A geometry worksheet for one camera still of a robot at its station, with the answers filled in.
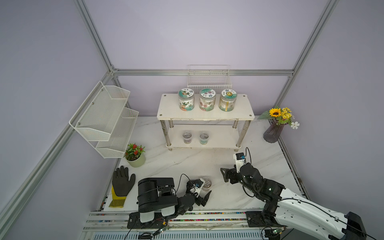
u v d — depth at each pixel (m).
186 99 0.71
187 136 0.93
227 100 0.71
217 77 0.94
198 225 0.73
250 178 0.56
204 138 0.93
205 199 0.75
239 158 0.67
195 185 0.71
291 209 0.51
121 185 0.83
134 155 0.87
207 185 0.80
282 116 0.86
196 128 1.10
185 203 0.63
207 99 0.70
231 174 0.68
